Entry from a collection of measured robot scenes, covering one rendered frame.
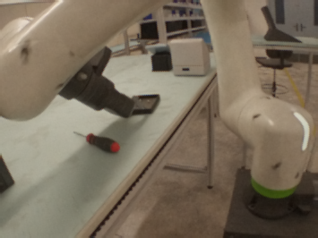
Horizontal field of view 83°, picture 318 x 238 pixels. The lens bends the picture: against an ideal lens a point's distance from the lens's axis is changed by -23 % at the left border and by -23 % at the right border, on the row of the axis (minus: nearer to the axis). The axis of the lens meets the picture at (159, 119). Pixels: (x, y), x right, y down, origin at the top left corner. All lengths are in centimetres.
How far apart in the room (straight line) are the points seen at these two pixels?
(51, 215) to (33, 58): 22
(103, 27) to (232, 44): 32
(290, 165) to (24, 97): 45
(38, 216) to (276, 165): 43
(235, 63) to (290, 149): 22
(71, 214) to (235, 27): 46
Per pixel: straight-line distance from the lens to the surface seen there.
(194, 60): 85
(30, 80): 26
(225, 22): 49
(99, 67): 46
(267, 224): 54
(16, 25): 39
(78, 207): 34
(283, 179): 48
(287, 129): 42
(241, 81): 52
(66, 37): 25
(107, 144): 42
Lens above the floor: 122
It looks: 24 degrees down
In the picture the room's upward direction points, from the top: 8 degrees counter-clockwise
